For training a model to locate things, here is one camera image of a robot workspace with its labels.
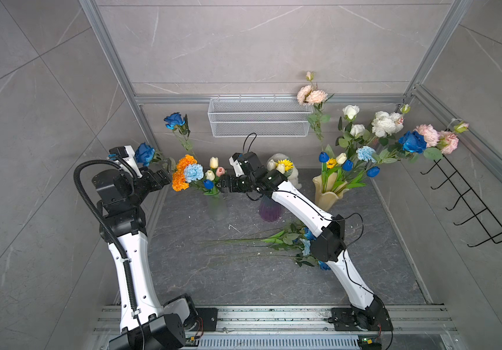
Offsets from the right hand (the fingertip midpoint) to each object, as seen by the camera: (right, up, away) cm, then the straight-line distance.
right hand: (225, 184), depth 84 cm
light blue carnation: (-9, +4, -13) cm, 16 cm away
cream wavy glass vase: (+40, -6, +2) cm, 41 cm away
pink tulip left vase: (-1, +5, -7) cm, 8 cm away
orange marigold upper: (-12, +8, -9) cm, 18 cm away
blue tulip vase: (-5, 0, -8) cm, 9 cm away
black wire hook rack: (+78, -13, -26) cm, 83 cm away
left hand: (-18, +7, -19) cm, 27 cm away
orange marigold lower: (-13, +1, -14) cm, 19 cm away
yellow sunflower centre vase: (+25, +8, 0) cm, 26 cm away
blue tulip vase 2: (+53, +5, -10) cm, 54 cm away
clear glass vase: (-6, -10, +16) cm, 20 cm away
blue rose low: (+33, -25, -20) cm, 45 cm away
